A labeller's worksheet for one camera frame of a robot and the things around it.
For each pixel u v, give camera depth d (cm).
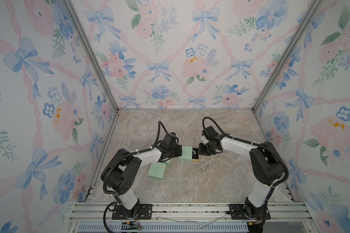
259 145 52
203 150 84
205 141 86
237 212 76
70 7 69
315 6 69
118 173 47
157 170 85
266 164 49
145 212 74
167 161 82
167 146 72
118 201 55
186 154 93
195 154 93
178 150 82
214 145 71
